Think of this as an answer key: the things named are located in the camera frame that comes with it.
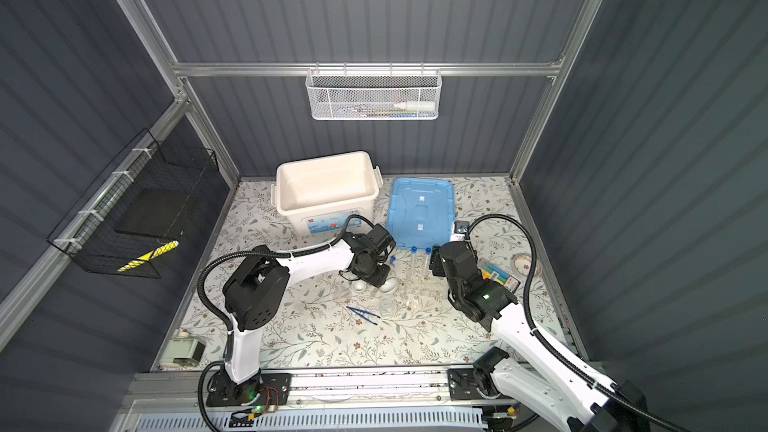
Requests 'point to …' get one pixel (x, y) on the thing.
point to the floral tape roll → (522, 265)
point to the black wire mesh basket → (136, 213)
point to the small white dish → (358, 285)
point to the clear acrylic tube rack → (420, 284)
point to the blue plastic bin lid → (421, 213)
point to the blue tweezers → (358, 312)
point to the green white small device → (183, 351)
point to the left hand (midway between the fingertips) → (382, 279)
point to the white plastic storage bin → (317, 195)
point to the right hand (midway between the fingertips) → (450, 249)
